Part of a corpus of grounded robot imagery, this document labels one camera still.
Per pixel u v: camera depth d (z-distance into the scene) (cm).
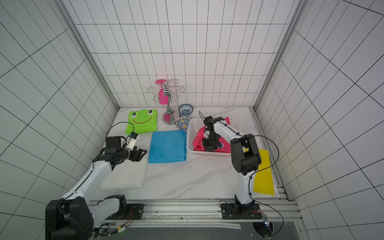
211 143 80
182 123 108
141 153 78
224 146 93
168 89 92
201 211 74
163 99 110
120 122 66
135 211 72
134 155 74
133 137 74
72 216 36
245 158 51
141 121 110
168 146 96
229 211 72
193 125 100
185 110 118
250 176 54
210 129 72
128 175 83
